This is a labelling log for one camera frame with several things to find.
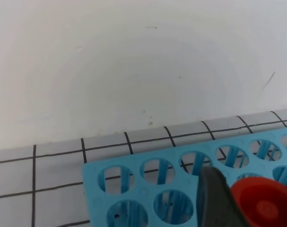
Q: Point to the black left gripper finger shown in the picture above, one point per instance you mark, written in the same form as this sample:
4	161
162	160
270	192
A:
215	205

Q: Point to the red-capped clear tube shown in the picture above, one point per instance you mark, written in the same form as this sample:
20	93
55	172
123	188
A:
262	201

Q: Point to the blue test tube rack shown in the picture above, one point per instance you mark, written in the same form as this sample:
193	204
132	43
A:
159	188

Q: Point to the white black-grid cloth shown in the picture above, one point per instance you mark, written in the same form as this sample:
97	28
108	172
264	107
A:
41	185

